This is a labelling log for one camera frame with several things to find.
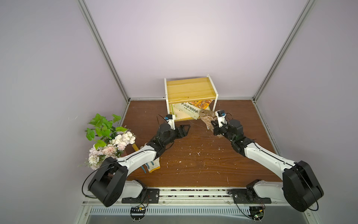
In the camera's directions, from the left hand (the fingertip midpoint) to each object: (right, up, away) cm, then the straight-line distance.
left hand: (188, 127), depth 81 cm
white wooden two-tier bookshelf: (-1, +18, -5) cm, 18 cm away
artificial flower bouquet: (-37, -4, -19) cm, 42 cm away
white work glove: (-22, -24, +2) cm, 32 cm away
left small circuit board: (-28, -45, -9) cm, 54 cm away
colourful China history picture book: (+3, +11, +11) cm, 16 cm away
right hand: (+16, +6, +2) cm, 18 cm away
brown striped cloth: (+12, +6, +2) cm, 14 cm away
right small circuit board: (+35, -44, -10) cm, 57 cm away
